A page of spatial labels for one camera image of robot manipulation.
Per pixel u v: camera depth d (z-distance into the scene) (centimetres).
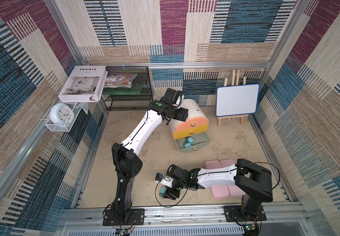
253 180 47
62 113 65
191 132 89
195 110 88
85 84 75
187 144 94
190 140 96
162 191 79
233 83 97
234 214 74
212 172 56
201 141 92
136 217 73
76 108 76
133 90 102
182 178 65
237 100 103
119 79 85
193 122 85
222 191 80
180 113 75
